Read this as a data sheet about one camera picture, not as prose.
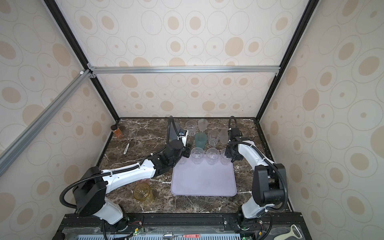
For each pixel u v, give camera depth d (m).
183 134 0.68
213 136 1.06
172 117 1.28
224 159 0.88
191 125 1.12
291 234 0.70
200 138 1.00
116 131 1.03
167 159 0.61
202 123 1.12
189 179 0.90
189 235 0.69
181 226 0.74
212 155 0.97
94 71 0.91
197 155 0.96
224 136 1.06
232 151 0.76
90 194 0.43
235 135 0.72
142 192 0.83
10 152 0.51
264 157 0.50
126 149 1.01
